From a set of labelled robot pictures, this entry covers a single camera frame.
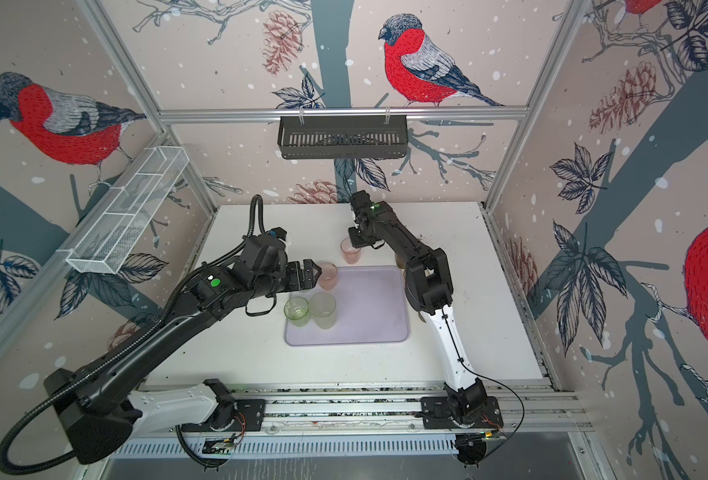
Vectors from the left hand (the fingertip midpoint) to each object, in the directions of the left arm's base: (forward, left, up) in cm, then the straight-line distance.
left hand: (307, 273), depth 71 cm
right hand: (+24, -13, -20) cm, 34 cm away
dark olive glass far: (+20, -27, -24) cm, 42 cm away
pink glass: (+22, -9, -23) cm, 33 cm away
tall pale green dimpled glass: (+1, -1, -23) cm, 23 cm away
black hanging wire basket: (+55, -7, +3) cm, 56 cm away
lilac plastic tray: (+2, -16, -25) cm, 30 cm away
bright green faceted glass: (+1, +7, -23) cm, 24 cm away
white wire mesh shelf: (+16, +50, +5) cm, 52 cm away
